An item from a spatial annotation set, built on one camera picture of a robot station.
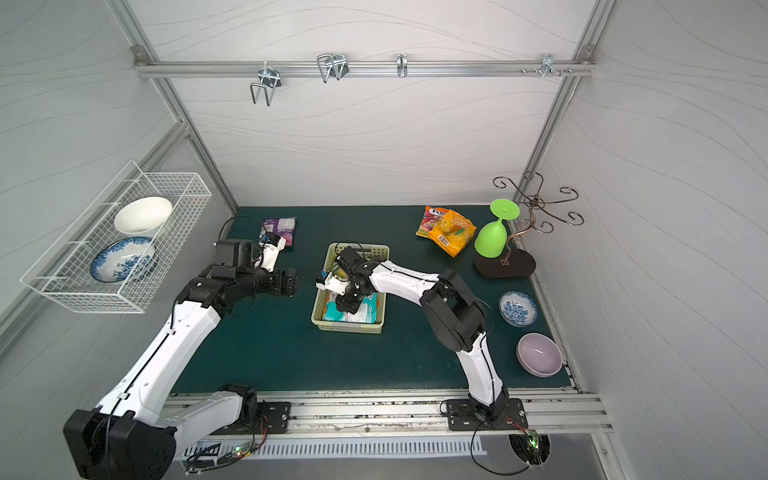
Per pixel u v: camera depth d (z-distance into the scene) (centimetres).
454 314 52
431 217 115
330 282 81
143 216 73
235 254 57
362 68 78
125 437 37
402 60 72
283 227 112
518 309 92
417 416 75
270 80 78
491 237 82
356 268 73
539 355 82
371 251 99
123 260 65
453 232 107
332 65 76
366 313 86
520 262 105
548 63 77
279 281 68
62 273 57
